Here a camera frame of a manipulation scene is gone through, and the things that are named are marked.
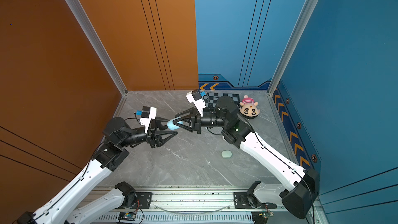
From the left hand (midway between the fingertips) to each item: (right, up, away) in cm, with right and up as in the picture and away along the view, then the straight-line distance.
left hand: (176, 128), depth 58 cm
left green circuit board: (-24, -43, +14) cm, 51 cm away
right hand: (0, +3, -1) cm, 3 cm away
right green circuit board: (+39, -41, +13) cm, 58 cm away
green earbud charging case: (+23, -19, +29) cm, 42 cm away
